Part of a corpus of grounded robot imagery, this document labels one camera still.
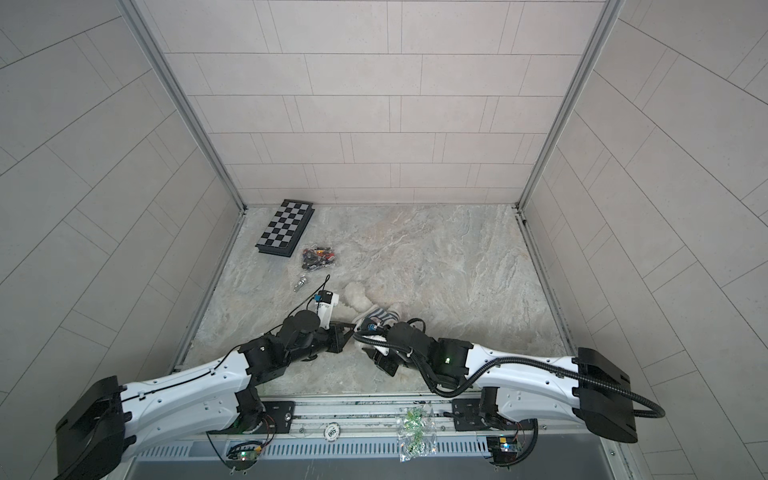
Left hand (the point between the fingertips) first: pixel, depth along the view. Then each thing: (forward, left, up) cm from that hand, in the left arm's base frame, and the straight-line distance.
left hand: (366, 330), depth 76 cm
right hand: (-5, -1, +1) cm, 5 cm away
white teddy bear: (+16, -4, -10) cm, 19 cm away
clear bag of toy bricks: (+27, +20, -8) cm, 35 cm away
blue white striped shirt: (+5, -4, -2) cm, 7 cm away
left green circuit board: (-26, +25, -6) cm, 37 cm away
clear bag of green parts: (-21, -13, -8) cm, 26 cm away
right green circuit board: (-24, -33, -9) cm, 42 cm away
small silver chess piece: (+18, +22, -8) cm, 30 cm away
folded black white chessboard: (+39, +32, -6) cm, 51 cm away
